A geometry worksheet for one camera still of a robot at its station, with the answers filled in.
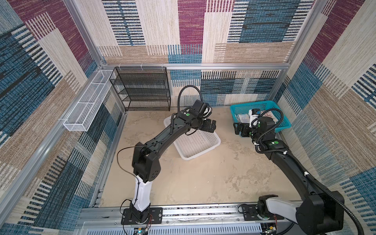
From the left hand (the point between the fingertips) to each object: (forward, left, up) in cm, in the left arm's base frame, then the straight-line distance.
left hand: (209, 123), depth 84 cm
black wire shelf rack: (+36, +46, -3) cm, 58 cm away
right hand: (-2, -17, 0) cm, 18 cm away
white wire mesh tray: (+9, +78, -4) cm, 78 cm away
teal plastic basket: (+10, -53, -14) cm, 55 cm away
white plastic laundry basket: (0, +8, -20) cm, 21 cm away
